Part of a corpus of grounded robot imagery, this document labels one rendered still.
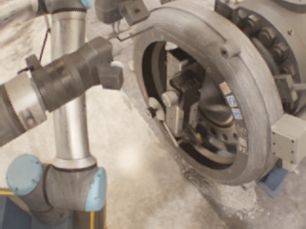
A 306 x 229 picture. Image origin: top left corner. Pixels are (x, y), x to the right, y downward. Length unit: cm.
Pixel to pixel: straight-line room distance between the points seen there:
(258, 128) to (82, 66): 53
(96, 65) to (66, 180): 46
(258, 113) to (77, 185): 55
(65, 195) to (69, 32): 47
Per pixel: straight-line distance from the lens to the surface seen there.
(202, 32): 80
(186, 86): 86
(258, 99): 78
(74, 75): 44
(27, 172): 91
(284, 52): 106
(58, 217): 108
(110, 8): 45
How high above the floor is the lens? 140
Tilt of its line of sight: 47 degrees down
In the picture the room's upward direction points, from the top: 3 degrees counter-clockwise
